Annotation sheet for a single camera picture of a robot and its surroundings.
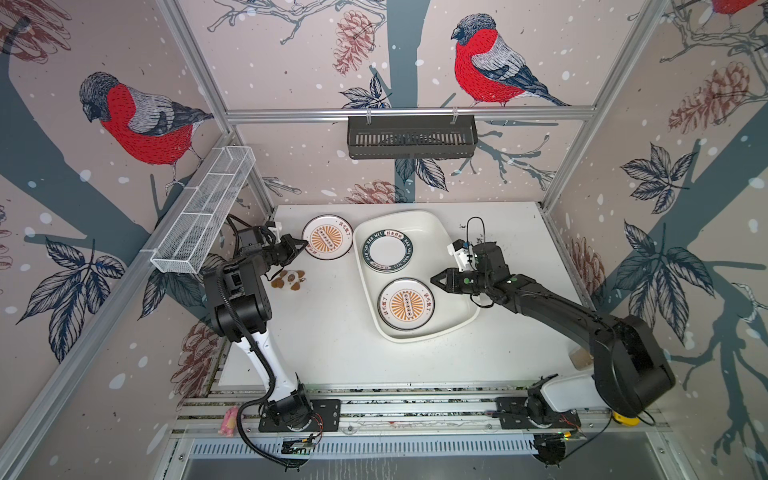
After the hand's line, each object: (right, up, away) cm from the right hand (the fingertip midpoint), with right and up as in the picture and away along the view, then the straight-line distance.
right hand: (431, 283), depth 84 cm
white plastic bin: (+3, +14, +26) cm, 30 cm away
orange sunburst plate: (-7, -8, +9) cm, 14 cm away
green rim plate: (-13, +8, +21) cm, 26 cm away
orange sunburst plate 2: (-34, +13, +19) cm, 41 cm away
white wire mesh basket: (-62, +11, -13) cm, 64 cm away
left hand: (-41, +12, +13) cm, 44 cm away
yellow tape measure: (+46, -32, -12) cm, 57 cm away
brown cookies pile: (-45, -1, +14) cm, 47 cm away
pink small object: (-51, -32, -13) cm, 62 cm away
